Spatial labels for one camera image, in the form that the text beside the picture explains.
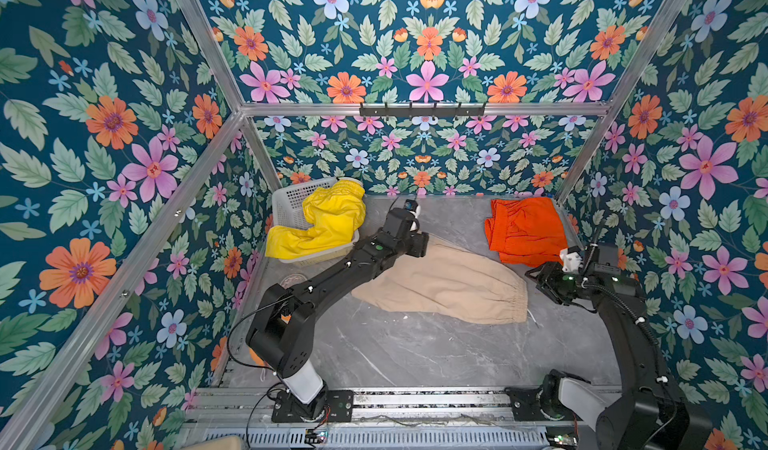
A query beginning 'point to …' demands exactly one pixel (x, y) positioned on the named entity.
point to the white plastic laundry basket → (287, 212)
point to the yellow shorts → (335, 212)
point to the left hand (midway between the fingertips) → (426, 229)
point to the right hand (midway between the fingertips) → (532, 275)
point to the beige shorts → (454, 280)
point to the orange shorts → (527, 231)
